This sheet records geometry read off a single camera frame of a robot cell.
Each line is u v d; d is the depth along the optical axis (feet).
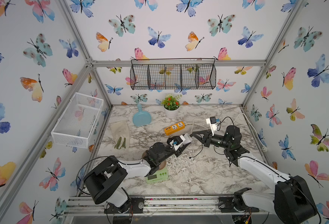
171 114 3.54
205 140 2.24
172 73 3.22
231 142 2.07
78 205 2.47
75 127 2.71
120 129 3.43
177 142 2.09
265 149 3.15
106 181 1.44
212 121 2.24
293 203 1.33
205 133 2.28
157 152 2.01
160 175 2.71
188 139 2.44
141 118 3.66
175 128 3.39
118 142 3.14
